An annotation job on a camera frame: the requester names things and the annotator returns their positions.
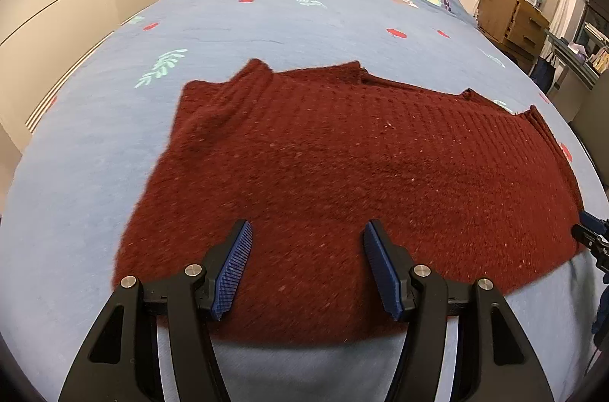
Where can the dark blue bag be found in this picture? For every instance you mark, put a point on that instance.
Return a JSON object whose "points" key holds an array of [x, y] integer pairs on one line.
{"points": [[542, 74]]}

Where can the dark red knitted sweater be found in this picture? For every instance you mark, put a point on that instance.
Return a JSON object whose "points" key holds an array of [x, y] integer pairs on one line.
{"points": [[333, 169]]}

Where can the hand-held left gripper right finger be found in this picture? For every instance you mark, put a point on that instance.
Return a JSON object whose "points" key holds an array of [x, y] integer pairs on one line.
{"points": [[380, 264]]}

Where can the white shelf unit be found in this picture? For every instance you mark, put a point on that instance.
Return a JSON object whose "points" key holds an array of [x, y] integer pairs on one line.
{"points": [[576, 14]]}

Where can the blue printed bed cover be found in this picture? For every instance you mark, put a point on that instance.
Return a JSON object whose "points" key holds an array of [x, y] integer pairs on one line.
{"points": [[285, 17]]}

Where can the white wardrobe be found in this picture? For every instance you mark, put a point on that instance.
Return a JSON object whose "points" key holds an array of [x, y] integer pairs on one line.
{"points": [[71, 2]]}

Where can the grey-green chair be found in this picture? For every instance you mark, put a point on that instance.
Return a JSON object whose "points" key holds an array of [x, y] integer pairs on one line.
{"points": [[573, 97]]}

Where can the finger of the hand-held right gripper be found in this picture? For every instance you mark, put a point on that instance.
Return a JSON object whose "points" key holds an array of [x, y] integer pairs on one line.
{"points": [[590, 239], [594, 222]]}

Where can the glass-topped desk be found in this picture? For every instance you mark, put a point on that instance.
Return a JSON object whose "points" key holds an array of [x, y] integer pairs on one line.
{"points": [[568, 55]]}

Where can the wooden nightstand with drawers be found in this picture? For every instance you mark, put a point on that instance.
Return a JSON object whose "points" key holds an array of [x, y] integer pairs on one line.
{"points": [[511, 19]]}

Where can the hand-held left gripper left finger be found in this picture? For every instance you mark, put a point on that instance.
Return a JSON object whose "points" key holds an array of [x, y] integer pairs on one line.
{"points": [[233, 269]]}

